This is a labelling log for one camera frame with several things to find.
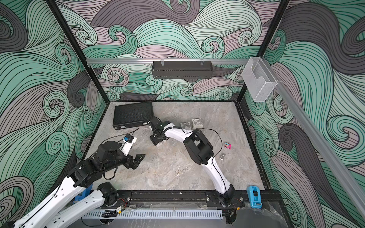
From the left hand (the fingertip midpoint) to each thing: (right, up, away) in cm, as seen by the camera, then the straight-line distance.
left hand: (138, 150), depth 71 cm
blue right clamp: (+61, -26, 0) cm, 66 cm away
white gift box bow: (+10, -1, +20) cm, 22 cm away
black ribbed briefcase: (-14, +17, +33) cm, 40 cm away
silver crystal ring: (+24, -16, +12) cm, 31 cm away
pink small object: (+53, -2, +21) cm, 57 cm away
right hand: (+5, 0, +25) cm, 26 cm away
